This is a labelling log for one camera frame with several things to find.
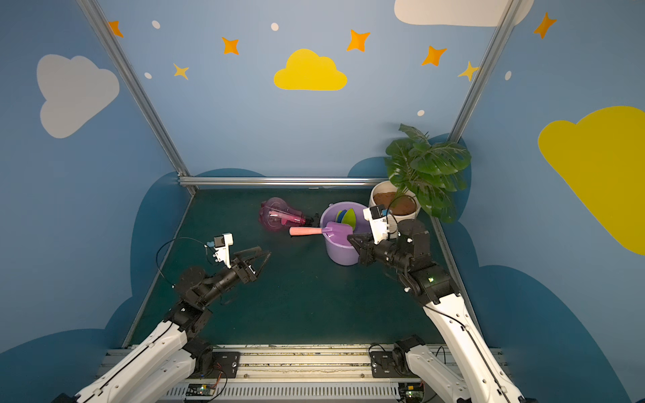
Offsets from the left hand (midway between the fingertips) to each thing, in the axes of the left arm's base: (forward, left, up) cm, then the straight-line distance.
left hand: (265, 249), depth 71 cm
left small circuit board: (-32, +18, -27) cm, 46 cm away
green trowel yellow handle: (+23, -27, -14) cm, 38 cm away
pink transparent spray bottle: (+26, +3, -17) cm, 32 cm away
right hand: (+2, -25, +5) cm, 26 cm away
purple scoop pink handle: (+4, -20, +4) cm, 21 cm away
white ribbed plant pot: (+32, -47, -15) cm, 59 cm away
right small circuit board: (-31, -44, -27) cm, 60 cm away
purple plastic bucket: (+10, -25, -20) cm, 33 cm away
